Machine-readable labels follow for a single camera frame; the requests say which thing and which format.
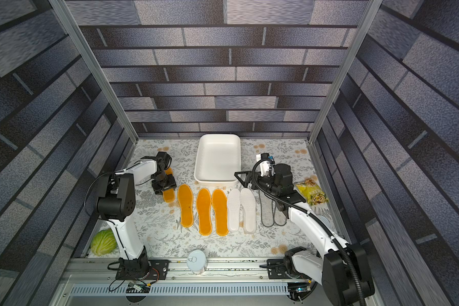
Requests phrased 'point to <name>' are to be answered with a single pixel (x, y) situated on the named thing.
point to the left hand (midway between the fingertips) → (171, 188)
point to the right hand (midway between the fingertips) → (239, 173)
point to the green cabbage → (103, 242)
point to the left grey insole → (266, 209)
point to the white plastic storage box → (218, 158)
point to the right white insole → (248, 201)
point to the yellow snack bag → (311, 190)
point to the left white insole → (234, 209)
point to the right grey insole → (279, 217)
